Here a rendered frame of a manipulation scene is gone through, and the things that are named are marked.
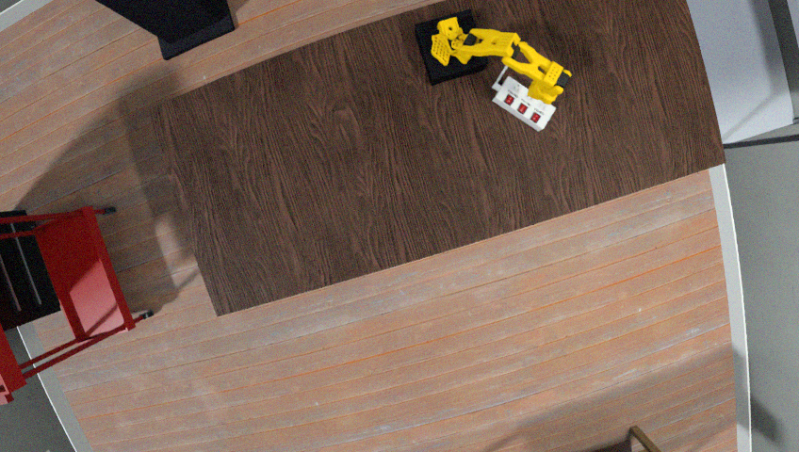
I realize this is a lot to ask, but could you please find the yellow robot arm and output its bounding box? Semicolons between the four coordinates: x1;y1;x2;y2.
432;19;571;97

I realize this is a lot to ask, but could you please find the white power strip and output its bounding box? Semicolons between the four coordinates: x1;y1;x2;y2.
493;66;556;131

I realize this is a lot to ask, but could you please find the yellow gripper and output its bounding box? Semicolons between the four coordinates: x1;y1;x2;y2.
528;80;557;105

